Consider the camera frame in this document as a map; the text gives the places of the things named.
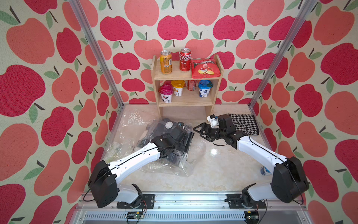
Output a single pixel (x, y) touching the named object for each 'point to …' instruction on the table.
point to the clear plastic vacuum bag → (134, 136)
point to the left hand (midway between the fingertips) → (183, 143)
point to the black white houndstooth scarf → (246, 123)
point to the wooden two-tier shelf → (191, 97)
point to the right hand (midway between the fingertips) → (196, 134)
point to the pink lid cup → (166, 91)
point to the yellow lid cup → (177, 86)
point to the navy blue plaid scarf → (164, 126)
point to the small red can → (191, 84)
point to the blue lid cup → (204, 87)
